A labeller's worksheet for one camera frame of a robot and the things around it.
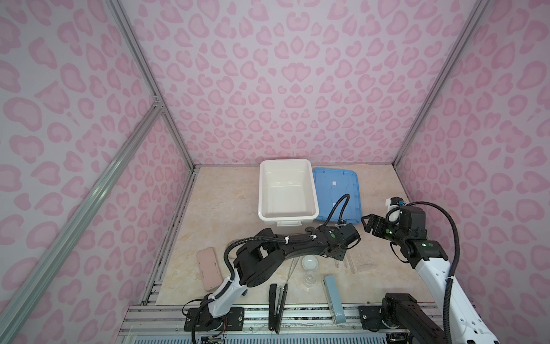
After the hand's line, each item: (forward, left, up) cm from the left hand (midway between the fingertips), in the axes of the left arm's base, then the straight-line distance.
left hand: (340, 248), depth 87 cm
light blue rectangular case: (-19, +6, -1) cm, 20 cm away
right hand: (+5, -10, +15) cm, 18 cm away
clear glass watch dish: (-5, +13, -1) cm, 14 cm away
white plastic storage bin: (+29, +20, -2) cm, 35 cm away
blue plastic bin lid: (+34, -2, -1) cm, 35 cm away
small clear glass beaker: (-11, +13, 0) cm, 17 cm away
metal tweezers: (-6, +20, -3) cm, 21 cm away
